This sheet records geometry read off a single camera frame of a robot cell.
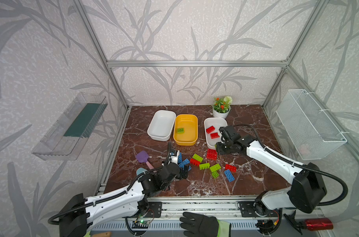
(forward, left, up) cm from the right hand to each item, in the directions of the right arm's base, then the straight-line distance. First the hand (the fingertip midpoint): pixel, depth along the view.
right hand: (217, 145), depth 85 cm
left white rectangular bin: (+21, +37, -9) cm, 43 cm away
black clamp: (-38, -34, -9) cm, 52 cm away
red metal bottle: (-37, -40, -7) cm, 55 cm away
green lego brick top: (-3, +11, -10) cm, 16 cm away
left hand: (-9, +19, 0) cm, 21 cm away
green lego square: (+17, +23, -9) cm, 30 cm away
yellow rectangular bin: (+24, +16, -10) cm, 31 cm away
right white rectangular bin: (+20, -3, -6) cm, 21 cm away
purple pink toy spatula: (-2, +46, -10) cm, 47 cm away
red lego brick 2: (+18, +2, -10) cm, 21 cm away
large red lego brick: (-2, +2, -9) cm, 10 cm away
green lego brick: (-9, +8, -9) cm, 15 cm away
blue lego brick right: (-15, -6, -9) cm, 19 cm away
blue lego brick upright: (-5, +22, -9) cm, 24 cm away
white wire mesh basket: (-7, -38, +23) cm, 45 cm away
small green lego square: (-14, +2, -10) cm, 17 cm away
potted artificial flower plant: (+27, -6, +4) cm, 28 cm away
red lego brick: (-7, +13, -9) cm, 17 cm away
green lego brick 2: (-10, +1, -10) cm, 14 cm away
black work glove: (-38, +13, -8) cm, 41 cm away
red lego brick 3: (-10, -9, -10) cm, 17 cm away
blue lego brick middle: (-6, +19, -10) cm, 22 cm away
